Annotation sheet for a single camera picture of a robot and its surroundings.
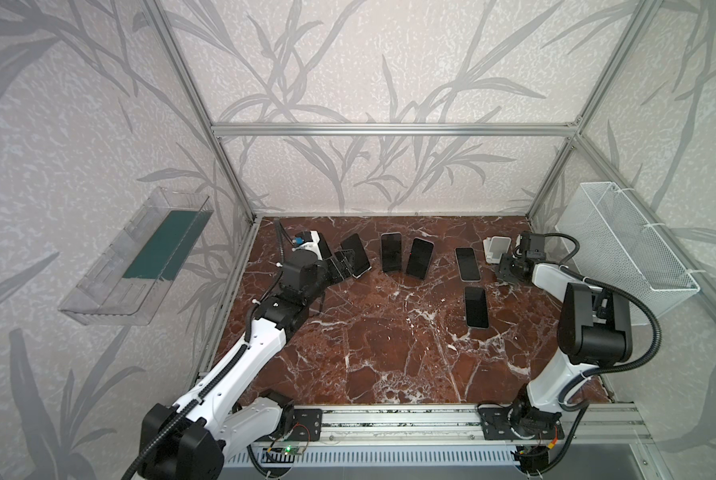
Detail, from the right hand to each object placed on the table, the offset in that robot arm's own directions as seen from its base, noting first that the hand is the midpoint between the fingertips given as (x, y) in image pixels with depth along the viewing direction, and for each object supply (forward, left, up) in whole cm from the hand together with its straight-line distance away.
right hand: (511, 255), depth 99 cm
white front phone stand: (+4, +4, -1) cm, 6 cm away
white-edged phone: (+1, +13, -7) cm, 15 cm away
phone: (+2, +40, 0) cm, 40 cm away
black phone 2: (-15, +13, -8) cm, 21 cm away
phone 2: (-1, +31, 0) cm, 31 cm away
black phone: (0, +51, -4) cm, 51 cm away
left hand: (-12, +52, +20) cm, 57 cm away
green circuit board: (-53, +66, -6) cm, 85 cm away
